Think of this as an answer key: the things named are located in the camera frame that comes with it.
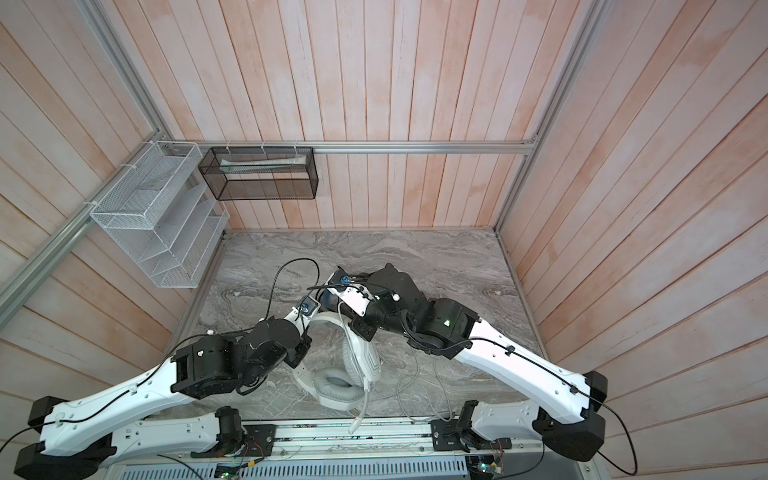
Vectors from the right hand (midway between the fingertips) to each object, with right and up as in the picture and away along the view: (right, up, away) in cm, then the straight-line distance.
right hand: (345, 302), depth 63 cm
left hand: (-9, -7, +4) cm, 13 cm away
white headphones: (0, -18, 0) cm, 18 cm away
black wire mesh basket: (-35, +40, +41) cm, 67 cm away
